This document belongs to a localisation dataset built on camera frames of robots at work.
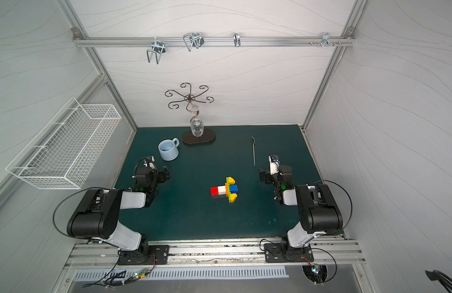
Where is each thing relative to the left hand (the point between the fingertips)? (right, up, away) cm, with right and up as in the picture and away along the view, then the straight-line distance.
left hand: (158, 168), depth 94 cm
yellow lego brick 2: (+40, -14, -6) cm, 42 cm away
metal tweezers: (+52, +11, +15) cm, 56 cm away
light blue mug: (+2, +9, +10) cm, 14 cm away
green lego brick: (+38, -12, -6) cm, 40 cm away
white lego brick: (+34, -10, -4) cm, 36 cm away
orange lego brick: (+36, -10, -4) cm, 38 cm away
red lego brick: (+30, -11, -4) cm, 32 cm away
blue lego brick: (+40, -10, -3) cm, 41 cm away
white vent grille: (+28, -38, -24) cm, 53 cm away
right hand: (+60, +1, +1) cm, 60 cm away
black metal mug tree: (+24, +18, +19) cm, 35 cm away
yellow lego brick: (+38, -7, -1) cm, 39 cm away
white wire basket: (-26, +8, -26) cm, 38 cm away
